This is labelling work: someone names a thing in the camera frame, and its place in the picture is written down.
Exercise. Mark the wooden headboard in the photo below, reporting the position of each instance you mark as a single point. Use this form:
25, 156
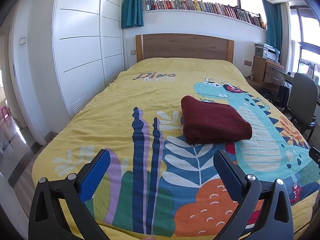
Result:
171, 45

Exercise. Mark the dark red knitted sweater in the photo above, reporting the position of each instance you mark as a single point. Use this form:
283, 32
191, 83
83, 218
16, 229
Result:
212, 123

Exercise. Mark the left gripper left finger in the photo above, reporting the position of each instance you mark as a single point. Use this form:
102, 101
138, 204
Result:
47, 220

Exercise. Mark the teal curtain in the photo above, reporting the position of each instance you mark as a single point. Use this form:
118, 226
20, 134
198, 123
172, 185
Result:
132, 14
274, 24

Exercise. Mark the row of books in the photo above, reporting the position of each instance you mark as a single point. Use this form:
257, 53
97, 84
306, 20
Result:
235, 12

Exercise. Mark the white printer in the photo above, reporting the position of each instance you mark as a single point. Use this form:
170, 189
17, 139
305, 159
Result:
267, 51

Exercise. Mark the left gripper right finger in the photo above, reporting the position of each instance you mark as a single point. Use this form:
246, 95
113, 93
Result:
264, 209

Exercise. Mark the wooden drawer cabinet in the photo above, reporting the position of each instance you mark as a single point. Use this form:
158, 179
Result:
265, 71

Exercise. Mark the black bag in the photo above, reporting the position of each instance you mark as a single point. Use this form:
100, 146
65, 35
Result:
282, 97

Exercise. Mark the white sliding wardrobe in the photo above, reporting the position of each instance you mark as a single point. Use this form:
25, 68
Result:
87, 46

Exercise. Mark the grey desk chair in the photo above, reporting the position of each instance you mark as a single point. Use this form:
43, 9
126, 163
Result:
302, 103

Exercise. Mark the teal right curtain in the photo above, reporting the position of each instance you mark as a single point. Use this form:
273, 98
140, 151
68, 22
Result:
274, 24

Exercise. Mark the teal left curtain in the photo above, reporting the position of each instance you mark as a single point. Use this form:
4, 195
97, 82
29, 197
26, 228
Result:
132, 14

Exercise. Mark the yellow dinosaur bed cover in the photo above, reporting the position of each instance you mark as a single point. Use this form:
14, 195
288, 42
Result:
154, 182

